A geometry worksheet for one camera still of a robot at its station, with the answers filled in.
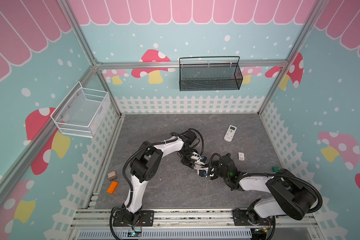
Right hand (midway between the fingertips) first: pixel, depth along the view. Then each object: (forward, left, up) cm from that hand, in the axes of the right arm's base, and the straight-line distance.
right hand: (202, 162), depth 89 cm
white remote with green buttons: (-1, +2, -1) cm, 3 cm away
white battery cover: (+7, -26, -5) cm, 27 cm away
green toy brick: (-3, -44, -4) cm, 44 cm away
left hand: (+2, +6, -5) cm, 8 cm away
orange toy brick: (-14, +51, -3) cm, 53 cm away
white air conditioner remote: (+24, -22, -4) cm, 33 cm away
